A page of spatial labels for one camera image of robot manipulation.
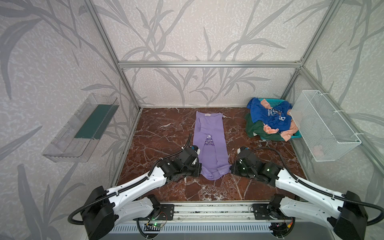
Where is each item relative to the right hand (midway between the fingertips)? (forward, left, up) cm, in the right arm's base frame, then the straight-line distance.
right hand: (228, 163), depth 80 cm
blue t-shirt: (+34, -38, -1) cm, 51 cm away
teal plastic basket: (+51, -42, -4) cm, 67 cm away
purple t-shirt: (+19, +9, -10) cm, 24 cm away
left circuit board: (-27, +38, -11) cm, 48 cm away
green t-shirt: (+25, -22, -1) cm, 33 cm away
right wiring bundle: (-28, -24, -14) cm, 40 cm away
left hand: (-2, +13, +1) cm, 14 cm away
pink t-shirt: (+18, -38, 0) cm, 42 cm away
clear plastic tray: (+1, +69, +22) cm, 72 cm away
